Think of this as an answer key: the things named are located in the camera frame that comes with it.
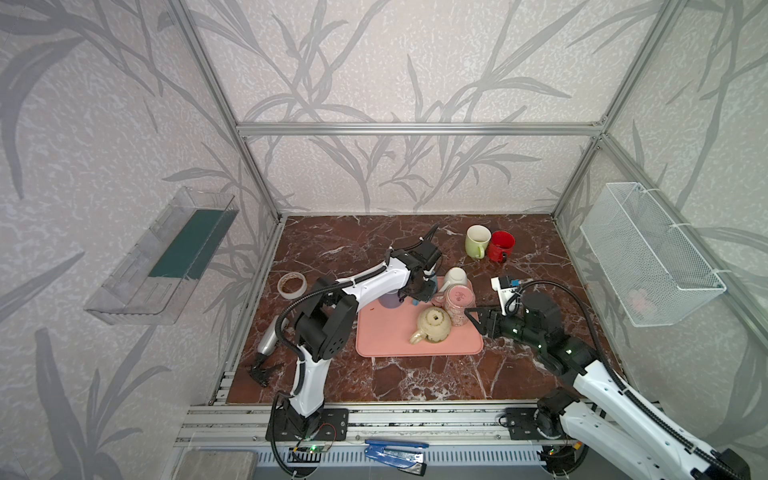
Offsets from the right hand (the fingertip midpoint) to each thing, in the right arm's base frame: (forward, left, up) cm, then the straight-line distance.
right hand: (471, 301), depth 77 cm
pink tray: (-1, +24, -18) cm, 30 cm away
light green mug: (+29, -7, -9) cm, 31 cm away
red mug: (+30, -17, -15) cm, 37 cm away
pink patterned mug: (+4, +3, -6) cm, 8 cm away
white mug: (+13, +2, -8) cm, 16 cm away
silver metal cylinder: (-5, +56, -13) cm, 58 cm away
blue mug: (+7, +14, -14) cm, 21 cm away
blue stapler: (-32, +17, -14) cm, 39 cm away
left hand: (+12, +11, -11) cm, 19 cm away
